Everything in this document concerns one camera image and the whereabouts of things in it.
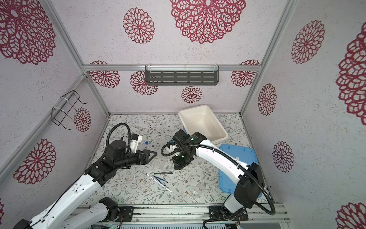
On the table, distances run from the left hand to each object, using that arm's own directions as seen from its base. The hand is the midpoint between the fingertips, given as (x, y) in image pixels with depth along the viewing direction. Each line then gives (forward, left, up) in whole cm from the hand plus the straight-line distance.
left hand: (153, 156), depth 72 cm
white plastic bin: (+40, -30, -16) cm, 52 cm away
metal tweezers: (-1, -2, -21) cm, 21 cm away
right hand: (-3, -11, -5) cm, 12 cm away
